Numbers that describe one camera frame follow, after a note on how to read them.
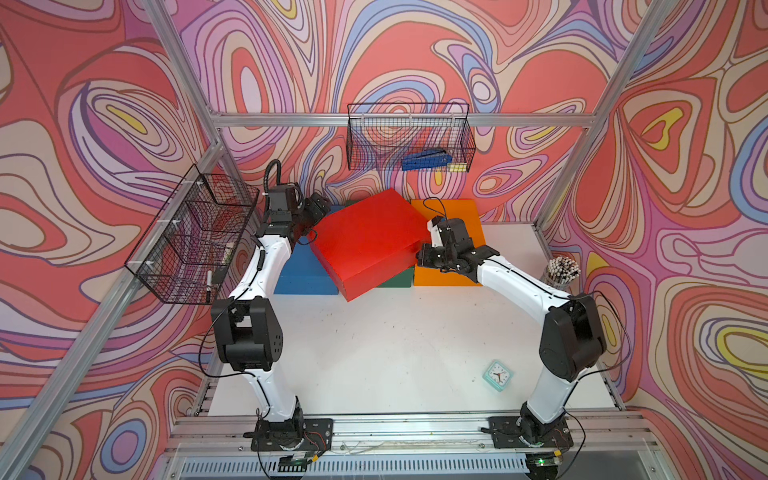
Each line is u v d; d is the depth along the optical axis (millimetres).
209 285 719
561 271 839
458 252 675
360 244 800
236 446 722
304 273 911
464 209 1113
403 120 865
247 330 480
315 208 796
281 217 678
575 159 986
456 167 842
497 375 805
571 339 466
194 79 791
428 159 907
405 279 917
